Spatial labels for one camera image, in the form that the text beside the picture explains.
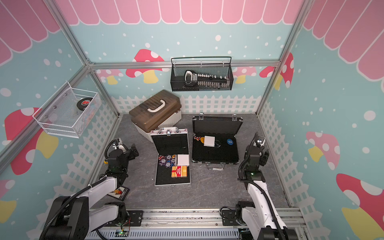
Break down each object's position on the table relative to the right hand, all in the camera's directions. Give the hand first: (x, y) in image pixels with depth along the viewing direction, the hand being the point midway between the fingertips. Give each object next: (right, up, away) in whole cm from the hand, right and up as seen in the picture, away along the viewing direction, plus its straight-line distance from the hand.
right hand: (260, 147), depth 80 cm
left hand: (-75, -2, +8) cm, 76 cm away
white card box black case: (-26, +2, +20) cm, 32 cm away
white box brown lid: (-57, +22, +14) cm, 63 cm away
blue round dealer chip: (-11, +1, +21) cm, 24 cm away
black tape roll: (-94, +23, -2) cm, 97 cm away
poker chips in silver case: (-52, -10, +12) cm, 55 cm away
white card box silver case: (-43, -9, +11) cm, 45 cm away
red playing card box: (-44, -15, +7) cm, 47 cm away
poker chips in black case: (-32, +3, +22) cm, 39 cm away
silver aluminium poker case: (-49, +3, +2) cm, 49 cm away
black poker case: (-18, +10, +14) cm, 25 cm away
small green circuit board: (-71, -41, -9) cm, 83 cm away
